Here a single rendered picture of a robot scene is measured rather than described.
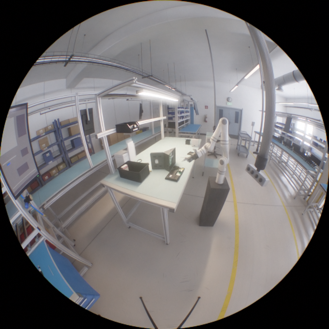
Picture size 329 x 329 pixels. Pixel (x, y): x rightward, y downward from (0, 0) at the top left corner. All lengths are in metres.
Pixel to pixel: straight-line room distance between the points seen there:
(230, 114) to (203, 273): 7.70
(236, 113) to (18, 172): 8.30
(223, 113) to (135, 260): 7.90
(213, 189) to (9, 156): 1.75
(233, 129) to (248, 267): 7.38
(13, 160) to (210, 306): 2.17
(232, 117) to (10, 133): 8.20
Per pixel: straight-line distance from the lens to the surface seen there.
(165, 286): 1.64
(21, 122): 0.88
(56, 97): 1.84
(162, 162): 1.22
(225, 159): 1.20
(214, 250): 1.80
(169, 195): 0.91
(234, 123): 7.88
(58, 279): 1.07
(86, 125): 2.47
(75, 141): 4.28
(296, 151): 4.64
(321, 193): 4.10
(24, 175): 0.91
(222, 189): 1.31
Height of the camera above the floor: 1.64
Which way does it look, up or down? 28 degrees down
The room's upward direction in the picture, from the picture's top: 4 degrees counter-clockwise
